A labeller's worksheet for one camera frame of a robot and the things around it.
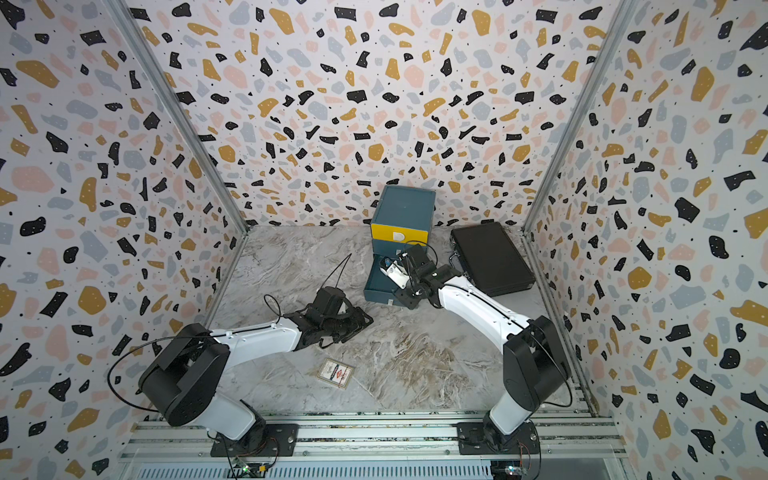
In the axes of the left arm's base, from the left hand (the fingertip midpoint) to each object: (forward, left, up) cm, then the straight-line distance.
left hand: (373, 322), depth 88 cm
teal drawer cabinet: (+30, -9, +14) cm, 34 cm away
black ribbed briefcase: (+25, -40, -2) cm, 47 cm away
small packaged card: (-12, +10, -5) cm, 17 cm away
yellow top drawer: (+24, -8, +12) cm, 28 cm away
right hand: (+7, -10, +7) cm, 14 cm away
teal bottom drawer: (+15, -1, -4) cm, 16 cm away
